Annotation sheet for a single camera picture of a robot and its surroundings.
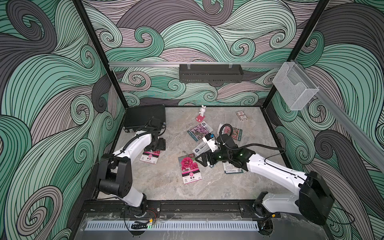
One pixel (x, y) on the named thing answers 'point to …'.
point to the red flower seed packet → (237, 133)
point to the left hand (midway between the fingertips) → (156, 146)
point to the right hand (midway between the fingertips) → (199, 157)
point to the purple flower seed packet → (199, 131)
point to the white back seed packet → (202, 148)
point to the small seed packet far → (241, 115)
